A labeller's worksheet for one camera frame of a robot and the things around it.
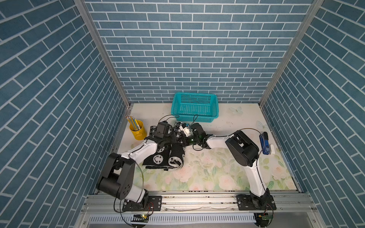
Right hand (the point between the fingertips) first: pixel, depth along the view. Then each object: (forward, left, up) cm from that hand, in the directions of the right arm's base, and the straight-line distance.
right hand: (177, 143), depth 93 cm
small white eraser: (+1, -63, -1) cm, 63 cm away
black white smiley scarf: (-13, 0, +6) cm, 14 cm away
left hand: (+2, -1, +5) cm, 5 cm away
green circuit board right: (-36, -50, -4) cm, 62 cm away
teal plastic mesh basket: (+37, -12, -4) cm, 39 cm away
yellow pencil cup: (+3, +24, +3) cm, 25 cm away
